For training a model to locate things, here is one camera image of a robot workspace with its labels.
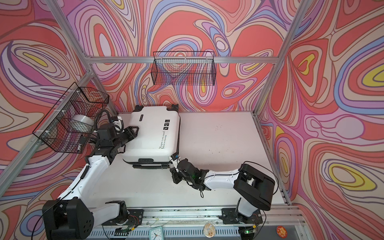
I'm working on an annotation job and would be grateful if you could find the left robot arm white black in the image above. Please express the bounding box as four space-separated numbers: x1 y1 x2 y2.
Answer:
42 124 139 240

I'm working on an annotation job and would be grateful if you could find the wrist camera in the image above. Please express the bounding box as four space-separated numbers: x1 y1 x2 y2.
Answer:
170 153 180 164
112 116 124 133

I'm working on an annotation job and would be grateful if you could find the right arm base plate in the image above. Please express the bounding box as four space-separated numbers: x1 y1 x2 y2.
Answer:
219 208 263 226

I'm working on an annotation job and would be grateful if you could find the black wire basket on left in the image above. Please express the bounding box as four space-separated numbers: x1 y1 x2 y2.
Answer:
33 83 109 154

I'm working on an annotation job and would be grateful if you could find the small white clock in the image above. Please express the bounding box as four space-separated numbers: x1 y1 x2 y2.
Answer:
149 227 164 240

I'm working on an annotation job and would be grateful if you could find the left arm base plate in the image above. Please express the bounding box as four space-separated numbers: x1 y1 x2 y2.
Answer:
102 209 144 227

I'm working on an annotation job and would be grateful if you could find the black wire basket on back wall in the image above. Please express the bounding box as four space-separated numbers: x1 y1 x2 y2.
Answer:
151 51 217 87

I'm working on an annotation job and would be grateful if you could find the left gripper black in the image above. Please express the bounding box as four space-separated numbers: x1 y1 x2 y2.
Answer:
111 125 139 150

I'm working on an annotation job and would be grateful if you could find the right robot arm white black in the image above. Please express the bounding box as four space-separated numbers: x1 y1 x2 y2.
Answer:
169 155 276 224

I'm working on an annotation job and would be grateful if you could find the red round sticker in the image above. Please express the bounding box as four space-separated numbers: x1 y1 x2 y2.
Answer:
276 226 288 239

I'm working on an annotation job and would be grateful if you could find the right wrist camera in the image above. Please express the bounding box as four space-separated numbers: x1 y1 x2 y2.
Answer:
170 153 180 164

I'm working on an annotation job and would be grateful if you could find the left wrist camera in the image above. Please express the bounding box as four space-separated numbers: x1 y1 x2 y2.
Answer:
112 116 124 133

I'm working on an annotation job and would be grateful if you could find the round food badge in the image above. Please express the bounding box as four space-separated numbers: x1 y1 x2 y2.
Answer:
203 223 216 238

